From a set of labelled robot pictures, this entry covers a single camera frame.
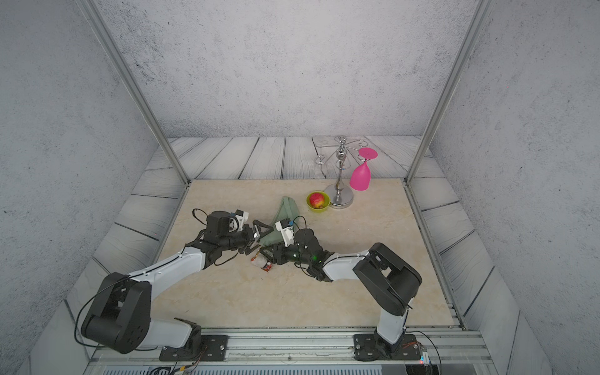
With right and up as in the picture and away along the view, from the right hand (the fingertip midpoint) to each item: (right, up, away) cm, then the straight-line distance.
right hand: (264, 251), depth 81 cm
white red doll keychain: (0, -7, +7) cm, 10 cm away
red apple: (+19, +17, +24) cm, 35 cm away
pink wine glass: (+36, +27, +15) cm, 47 cm away
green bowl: (+23, +14, +25) cm, 37 cm away
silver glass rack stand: (+30, +19, +33) cm, 49 cm away
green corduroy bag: (+7, +13, +13) cm, 20 cm away
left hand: (+2, +5, +2) cm, 6 cm away
